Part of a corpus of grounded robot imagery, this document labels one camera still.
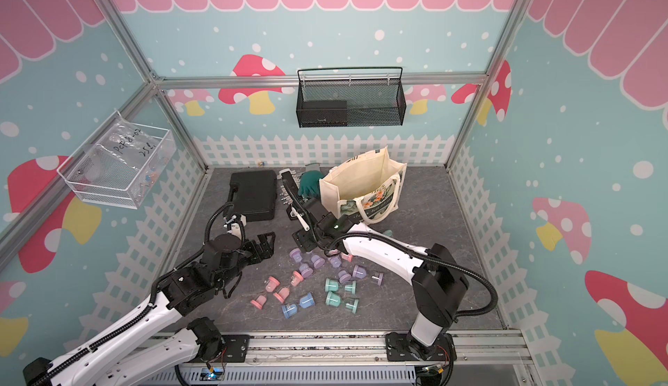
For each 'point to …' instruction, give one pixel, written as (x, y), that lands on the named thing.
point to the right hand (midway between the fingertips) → (305, 233)
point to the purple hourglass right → (360, 272)
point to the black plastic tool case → (255, 194)
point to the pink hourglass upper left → (284, 292)
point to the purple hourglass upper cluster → (304, 269)
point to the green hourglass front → (334, 300)
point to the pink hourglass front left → (261, 301)
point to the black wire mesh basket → (350, 96)
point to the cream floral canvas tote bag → (366, 186)
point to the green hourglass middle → (333, 286)
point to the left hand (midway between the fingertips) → (264, 242)
